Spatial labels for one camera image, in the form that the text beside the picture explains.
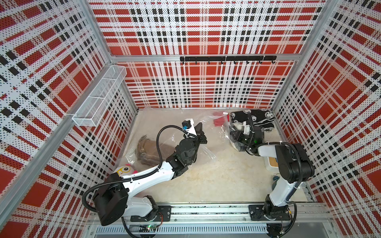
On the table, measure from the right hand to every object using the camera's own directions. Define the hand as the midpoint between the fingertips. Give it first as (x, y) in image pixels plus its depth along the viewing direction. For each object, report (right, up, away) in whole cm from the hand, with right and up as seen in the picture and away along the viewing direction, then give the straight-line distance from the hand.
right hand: (234, 132), depth 98 cm
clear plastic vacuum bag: (-11, -3, +2) cm, 12 cm away
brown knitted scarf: (-57, -11, -7) cm, 58 cm away
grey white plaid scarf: (+1, -8, -5) cm, 10 cm away
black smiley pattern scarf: (+22, +10, +8) cm, 25 cm away
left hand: (-21, +6, -25) cm, 33 cm away
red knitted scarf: (-12, +9, -11) cm, 18 cm away
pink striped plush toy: (-65, -20, -16) cm, 70 cm away
